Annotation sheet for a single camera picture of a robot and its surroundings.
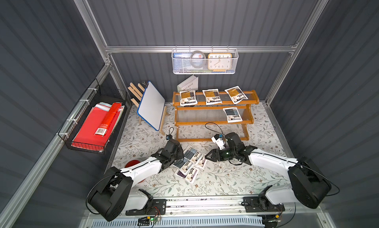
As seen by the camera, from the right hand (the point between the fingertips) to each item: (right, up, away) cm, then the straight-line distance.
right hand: (209, 158), depth 82 cm
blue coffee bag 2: (-14, -5, +3) cm, 15 cm away
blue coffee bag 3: (-8, -1, +8) cm, 11 cm away
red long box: (-52, +18, -12) cm, 56 cm away
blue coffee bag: (+16, +25, +10) cm, 31 cm away
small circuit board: (-31, -27, -11) cm, 43 cm away
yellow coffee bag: (-12, +34, -1) cm, 36 cm away
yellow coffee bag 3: (+16, +36, +1) cm, 40 cm away
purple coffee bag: (-10, -10, +1) cm, 14 cm away
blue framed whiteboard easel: (-38, +28, +21) cm, 52 cm away
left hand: (-16, +2, +7) cm, 18 cm away
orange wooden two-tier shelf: (+7, +24, +31) cm, 40 cm away
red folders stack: (-60, +13, -12) cm, 62 cm away
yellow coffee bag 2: (+2, +35, +1) cm, 35 cm away
